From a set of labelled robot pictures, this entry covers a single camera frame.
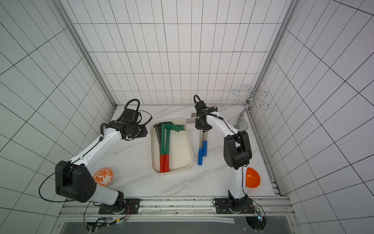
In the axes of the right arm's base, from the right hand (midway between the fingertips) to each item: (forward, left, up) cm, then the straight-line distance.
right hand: (203, 124), depth 96 cm
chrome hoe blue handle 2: (-11, -1, -8) cm, 13 cm away
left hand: (-14, +37, +5) cm, 40 cm away
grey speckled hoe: (-1, +33, -4) cm, 33 cm away
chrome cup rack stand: (+5, -24, -3) cm, 25 cm away
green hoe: (0, +19, -5) cm, 20 cm away
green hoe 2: (-24, +25, -3) cm, 34 cm away
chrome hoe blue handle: (-18, +2, -7) cm, 20 cm away
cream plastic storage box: (-18, +14, -9) cm, 24 cm away
